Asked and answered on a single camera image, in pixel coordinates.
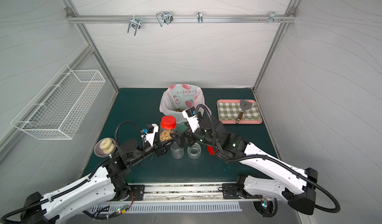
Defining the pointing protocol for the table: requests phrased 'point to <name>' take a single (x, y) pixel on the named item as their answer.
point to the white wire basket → (57, 111)
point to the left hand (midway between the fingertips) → (170, 137)
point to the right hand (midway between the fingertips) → (178, 127)
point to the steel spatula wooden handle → (244, 105)
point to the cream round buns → (107, 145)
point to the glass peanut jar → (194, 151)
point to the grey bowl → (98, 152)
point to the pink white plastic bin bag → (177, 98)
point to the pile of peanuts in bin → (179, 110)
